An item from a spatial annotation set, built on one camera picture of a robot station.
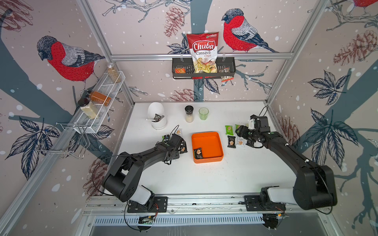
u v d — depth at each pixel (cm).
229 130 103
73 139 68
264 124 67
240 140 96
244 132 79
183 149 92
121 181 43
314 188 41
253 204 72
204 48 81
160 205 73
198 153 89
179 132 101
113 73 85
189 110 101
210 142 96
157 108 98
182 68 94
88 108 65
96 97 72
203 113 110
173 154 67
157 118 106
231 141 95
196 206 74
